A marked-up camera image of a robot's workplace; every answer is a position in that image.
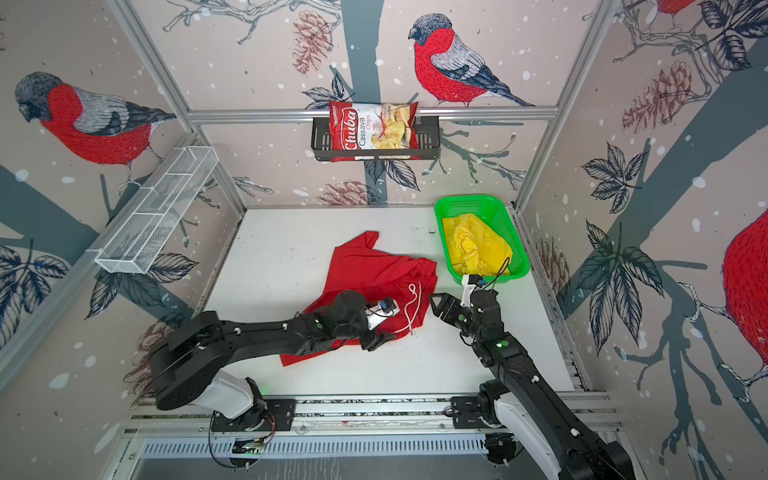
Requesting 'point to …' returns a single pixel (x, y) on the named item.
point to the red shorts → (377, 274)
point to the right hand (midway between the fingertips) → (433, 304)
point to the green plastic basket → (495, 211)
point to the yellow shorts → (475, 248)
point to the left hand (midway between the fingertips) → (391, 327)
